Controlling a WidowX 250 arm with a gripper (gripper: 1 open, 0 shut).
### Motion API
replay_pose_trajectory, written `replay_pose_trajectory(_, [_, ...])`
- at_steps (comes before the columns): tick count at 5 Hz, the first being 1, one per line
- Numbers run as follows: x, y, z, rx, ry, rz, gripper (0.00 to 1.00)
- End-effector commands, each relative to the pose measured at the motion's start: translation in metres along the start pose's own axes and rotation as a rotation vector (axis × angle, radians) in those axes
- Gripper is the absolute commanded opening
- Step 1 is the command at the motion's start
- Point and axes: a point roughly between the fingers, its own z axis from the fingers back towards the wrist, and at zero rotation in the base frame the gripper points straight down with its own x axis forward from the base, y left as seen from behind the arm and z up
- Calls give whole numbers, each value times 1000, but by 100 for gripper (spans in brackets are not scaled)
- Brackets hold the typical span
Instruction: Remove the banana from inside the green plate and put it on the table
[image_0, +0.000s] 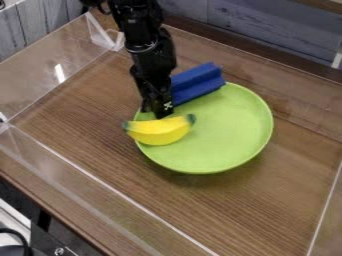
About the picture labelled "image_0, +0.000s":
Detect green round plate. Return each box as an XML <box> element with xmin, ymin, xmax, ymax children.
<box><xmin>136</xmin><ymin>83</ymin><xmax>273</xmax><ymax>174</ymax></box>

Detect blue plastic block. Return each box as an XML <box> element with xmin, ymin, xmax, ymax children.
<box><xmin>171</xmin><ymin>62</ymin><xmax>225</xmax><ymax>106</ymax></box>

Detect yellow toy banana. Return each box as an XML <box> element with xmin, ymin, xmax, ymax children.
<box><xmin>123</xmin><ymin>114</ymin><xmax>196</xmax><ymax>146</ymax></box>

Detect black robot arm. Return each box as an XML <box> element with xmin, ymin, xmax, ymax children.
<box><xmin>78</xmin><ymin>0</ymin><xmax>176</xmax><ymax>119</ymax></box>

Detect clear acrylic enclosure wall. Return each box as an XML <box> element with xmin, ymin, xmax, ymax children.
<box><xmin>0</xmin><ymin>18</ymin><xmax>342</xmax><ymax>256</ymax></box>

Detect black cable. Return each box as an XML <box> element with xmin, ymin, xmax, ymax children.
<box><xmin>0</xmin><ymin>228</ymin><xmax>32</xmax><ymax>256</ymax></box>

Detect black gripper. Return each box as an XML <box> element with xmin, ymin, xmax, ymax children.
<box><xmin>128</xmin><ymin>44</ymin><xmax>177</xmax><ymax>120</ymax></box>

